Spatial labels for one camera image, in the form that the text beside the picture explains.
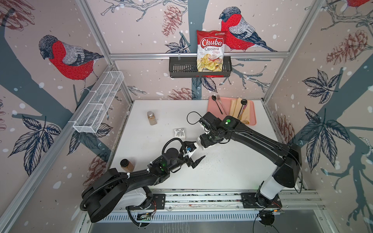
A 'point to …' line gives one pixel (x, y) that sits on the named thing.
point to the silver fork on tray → (219, 99)
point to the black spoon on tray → (214, 98)
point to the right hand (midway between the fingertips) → (205, 141)
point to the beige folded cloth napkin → (235, 106)
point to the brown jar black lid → (127, 165)
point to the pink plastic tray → (219, 106)
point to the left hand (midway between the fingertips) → (201, 146)
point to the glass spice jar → (152, 118)
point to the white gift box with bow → (179, 132)
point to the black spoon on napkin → (244, 102)
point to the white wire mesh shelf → (93, 113)
